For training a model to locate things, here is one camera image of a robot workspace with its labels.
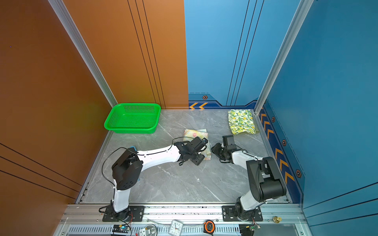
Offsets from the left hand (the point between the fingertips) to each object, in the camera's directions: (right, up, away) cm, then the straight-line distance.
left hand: (200, 153), depth 89 cm
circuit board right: (+25, -31, -20) cm, 45 cm away
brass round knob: (+36, -28, -19) cm, 50 cm away
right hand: (+9, +2, +5) cm, 10 cm away
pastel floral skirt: (-7, +11, +10) cm, 16 cm away
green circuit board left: (-40, -33, -18) cm, 55 cm away
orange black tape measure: (+3, -29, -22) cm, 37 cm away
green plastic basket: (-51, +23, +26) cm, 62 cm away
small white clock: (-12, -31, -21) cm, 39 cm away
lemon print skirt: (+31, +21, +19) cm, 42 cm away
